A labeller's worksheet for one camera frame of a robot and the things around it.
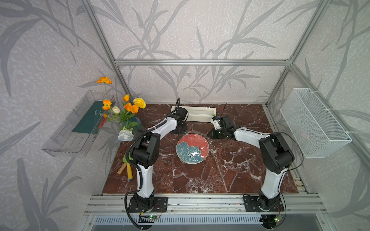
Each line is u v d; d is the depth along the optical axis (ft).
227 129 2.51
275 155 1.64
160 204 2.37
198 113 3.43
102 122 2.27
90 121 2.22
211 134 2.78
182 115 2.66
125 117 2.71
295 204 2.48
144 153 1.73
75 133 2.15
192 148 3.08
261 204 2.15
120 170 2.76
